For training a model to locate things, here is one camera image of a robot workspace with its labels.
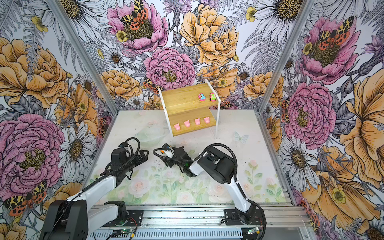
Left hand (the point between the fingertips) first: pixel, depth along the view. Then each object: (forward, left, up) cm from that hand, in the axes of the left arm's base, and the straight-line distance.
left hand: (143, 158), depth 90 cm
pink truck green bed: (+19, -40, +31) cm, 54 cm away
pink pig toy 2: (+17, -32, +13) cm, 39 cm away
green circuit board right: (-35, -58, -5) cm, 68 cm away
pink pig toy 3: (+16, -26, +12) cm, 33 cm away
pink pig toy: (+18, -38, +13) cm, 44 cm away
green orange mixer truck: (0, -13, +9) cm, 15 cm away
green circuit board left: (-34, +3, -5) cm, 35 cm away
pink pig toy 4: (+14, -20, +13) cm, 27 cm away
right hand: (+4, -12, -3) cm, 13 cm away
